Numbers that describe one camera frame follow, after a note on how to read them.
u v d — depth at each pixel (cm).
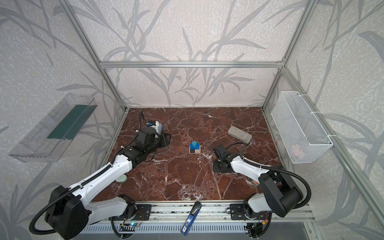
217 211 76
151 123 72
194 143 91
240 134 102
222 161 67
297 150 73
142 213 73
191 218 69
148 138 62
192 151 93
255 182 83
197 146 92
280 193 42
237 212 73
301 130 63
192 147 92
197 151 94
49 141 63
